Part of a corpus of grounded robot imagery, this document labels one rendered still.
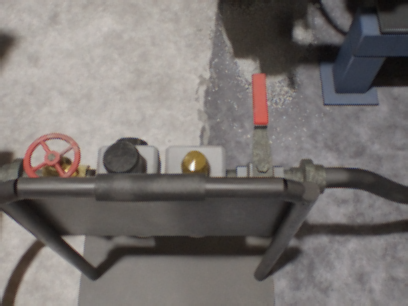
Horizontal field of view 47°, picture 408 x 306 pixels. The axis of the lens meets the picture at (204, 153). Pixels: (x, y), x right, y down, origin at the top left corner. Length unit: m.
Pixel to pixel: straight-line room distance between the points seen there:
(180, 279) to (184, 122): 0.39
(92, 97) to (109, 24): 0.24
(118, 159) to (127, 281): 0.51
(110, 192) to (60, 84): 0.81
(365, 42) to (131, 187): 0.72
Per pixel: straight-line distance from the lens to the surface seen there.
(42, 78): 1.33
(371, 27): 1.10
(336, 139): 1.22
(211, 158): 0.65
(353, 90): 1.27
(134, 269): 1.07
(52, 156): 0.63
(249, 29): 1.35
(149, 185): 0.52
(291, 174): 0.67
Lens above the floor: 1.05
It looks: 65 degrees down
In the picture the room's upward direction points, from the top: straight up
